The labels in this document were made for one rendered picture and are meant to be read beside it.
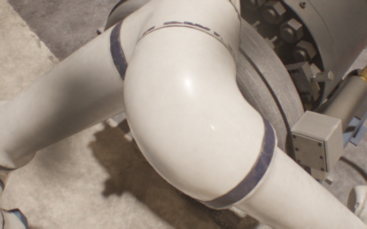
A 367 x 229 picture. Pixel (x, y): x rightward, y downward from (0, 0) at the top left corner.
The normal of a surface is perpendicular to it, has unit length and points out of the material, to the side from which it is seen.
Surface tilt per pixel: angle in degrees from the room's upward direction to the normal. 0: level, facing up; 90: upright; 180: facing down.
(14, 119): 55
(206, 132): 45
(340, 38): 61
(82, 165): 0
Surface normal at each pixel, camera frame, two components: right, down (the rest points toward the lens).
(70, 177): -0.07, -0.65
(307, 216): 0.28, 0.34
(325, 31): 0.51, -0.04
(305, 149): -0.70, 0.57
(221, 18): 0.57, -0.45
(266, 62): 0.37, -0.21
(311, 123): -0.33, -0.79
